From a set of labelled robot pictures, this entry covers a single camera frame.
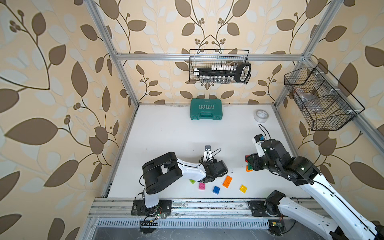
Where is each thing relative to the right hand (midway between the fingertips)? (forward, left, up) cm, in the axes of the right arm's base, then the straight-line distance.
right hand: (249, 158), depth 72 cm
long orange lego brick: (-5, +9, -19) cm, 21 cm away
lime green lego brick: (-4, +29, -19) cm, 34 cm away
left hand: (+9, +19, -16) cm, 26 cm away
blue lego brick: (-9, +16, -17) cm, 25 cm away
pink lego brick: (-7, +24, -18) cm, 30 cm away
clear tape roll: (+42, -24, -19) cm, 52 cm away
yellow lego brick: (-9, +1, -19) cm, 21 cm away
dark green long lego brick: (-4, +1, +1) cm, 5 cm away
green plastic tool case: (+47, +18, -14) cm, 52 cm away
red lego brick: (0, +2, 0) cm, 2 cm away
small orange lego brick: (-4, +1, -4) cm, 6 cm away
